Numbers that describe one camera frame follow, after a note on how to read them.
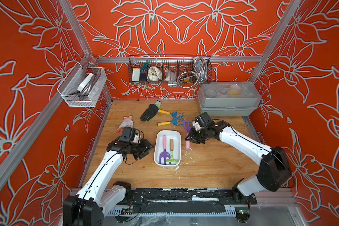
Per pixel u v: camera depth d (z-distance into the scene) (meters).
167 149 0.90
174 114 1.10
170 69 0.95
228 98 1.03
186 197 0.74
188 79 0.88
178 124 1.04
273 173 0.42
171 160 0.85
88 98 0.67
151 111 1.11
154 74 0.90
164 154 0.88
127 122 1.04
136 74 0.90
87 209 0.37
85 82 0.69
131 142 0.64
